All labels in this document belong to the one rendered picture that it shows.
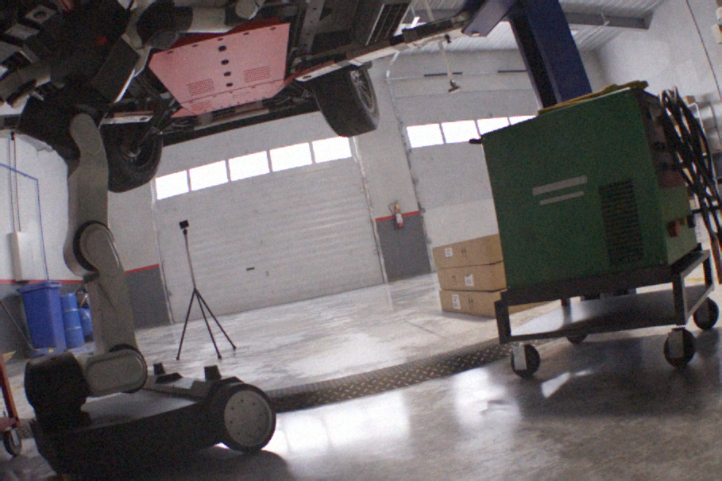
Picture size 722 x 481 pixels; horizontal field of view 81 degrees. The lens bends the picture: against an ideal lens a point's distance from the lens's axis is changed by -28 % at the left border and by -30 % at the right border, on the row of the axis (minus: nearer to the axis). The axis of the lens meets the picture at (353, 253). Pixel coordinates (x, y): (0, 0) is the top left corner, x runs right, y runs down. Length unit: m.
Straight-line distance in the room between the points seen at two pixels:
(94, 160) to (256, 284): 9.47
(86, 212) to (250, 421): 0.73
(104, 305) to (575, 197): 1.31
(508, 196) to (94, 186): 1.19
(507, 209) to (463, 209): 9.94
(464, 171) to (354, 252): 2.78
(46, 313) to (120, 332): 6.39
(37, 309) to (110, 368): 6.52
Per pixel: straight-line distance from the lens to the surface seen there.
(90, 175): 1.56
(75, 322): 8.81
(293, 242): 10.92
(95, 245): 1.49
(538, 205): 1.57
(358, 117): 3.57
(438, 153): 11.62
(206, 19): 1.73
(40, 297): 7.92
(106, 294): 1.53
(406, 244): 11.12
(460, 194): 11.59
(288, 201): 11.00
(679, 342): 1.43
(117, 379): 1.48
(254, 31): 2.62
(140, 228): 11.25
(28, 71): 1.87
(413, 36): 2.79
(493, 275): 3.08
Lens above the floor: 0.44
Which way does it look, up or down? 1 degrees up
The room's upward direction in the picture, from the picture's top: 12 degrees counter-clockwise
